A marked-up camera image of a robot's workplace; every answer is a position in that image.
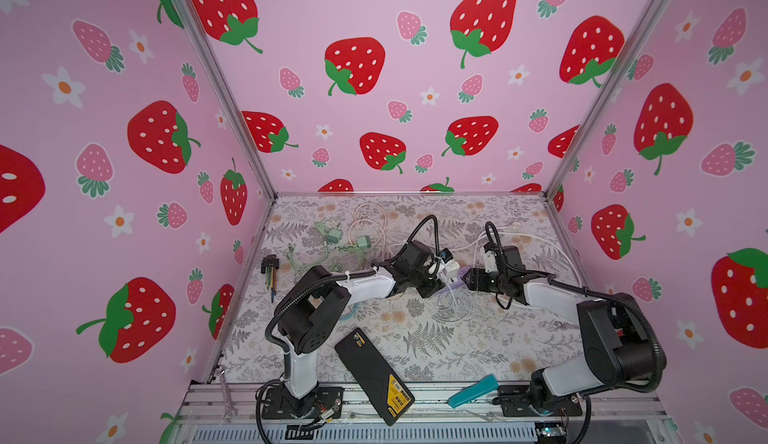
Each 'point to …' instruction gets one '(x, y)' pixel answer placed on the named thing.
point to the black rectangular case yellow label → (383, 386)
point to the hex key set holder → (269, 266)
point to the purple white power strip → (462, 270)
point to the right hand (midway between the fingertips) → (471, 277)
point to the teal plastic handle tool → (484, 386)
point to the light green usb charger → (363, 241)
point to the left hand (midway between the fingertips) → (440, 277)
